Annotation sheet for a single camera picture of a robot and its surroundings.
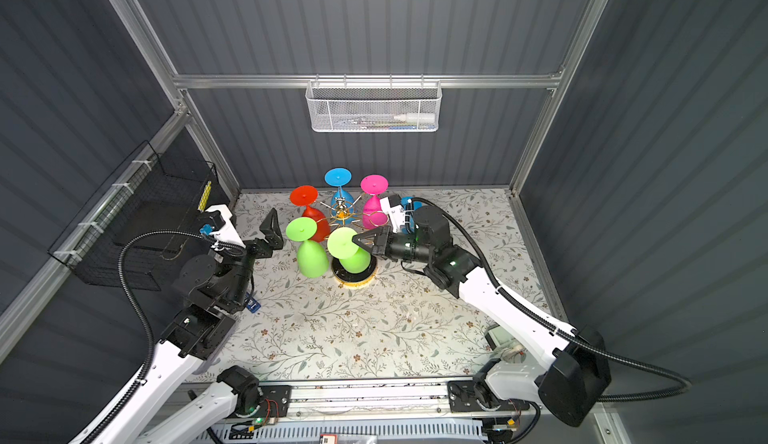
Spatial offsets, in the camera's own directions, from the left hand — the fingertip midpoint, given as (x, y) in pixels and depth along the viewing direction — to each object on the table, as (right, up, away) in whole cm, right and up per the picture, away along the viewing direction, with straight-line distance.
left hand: (254, 214), depth 63 cm
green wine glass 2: (+20, -9, +3) cm, 23 cm away
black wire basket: (-34, 0, +13) cm, 36 cm away
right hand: (+21, -7, +2) cm, 23 cm away
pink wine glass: (+25, 0, +11) cm, 27 cm away
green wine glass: (+9, -11, +13) cm, 20 cm away
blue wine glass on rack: (+17, +3, +11) cm, 20 cm away
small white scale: (+58, -33, +15) cm, 68 cm away
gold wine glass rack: (+17, -21, +31) cm, 40 cm away
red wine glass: (+6, +5, +16) cm, 18 cm away
